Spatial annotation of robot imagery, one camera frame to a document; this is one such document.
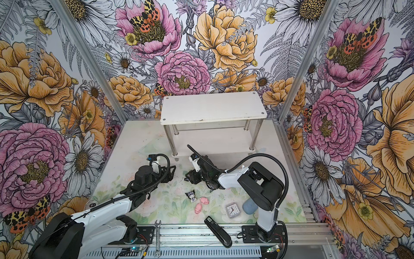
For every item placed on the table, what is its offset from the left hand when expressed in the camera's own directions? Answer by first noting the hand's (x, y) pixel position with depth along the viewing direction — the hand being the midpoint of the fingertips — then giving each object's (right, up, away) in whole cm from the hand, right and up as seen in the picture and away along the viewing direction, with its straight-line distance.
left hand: (170, 171), depth 87 cm
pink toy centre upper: (+18, -14, -4) cm, 23 cm away
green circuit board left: (-12, -30, -16) cm, 36 cm away
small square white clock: (+32, -18, -8) cm, 38 cm away
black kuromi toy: (+12, -11, -4) cm, 17 cm away
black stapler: (+25, -23, -16) cm, 37 cm away
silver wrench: (-1, -31, -17) cm, 35 cm away
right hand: (+10, -4, +3) cm, 12 cm away
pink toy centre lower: (+15, -17, -6) cm, 23 cm away
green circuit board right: (+50, -30, -16) cm, 60 cm away
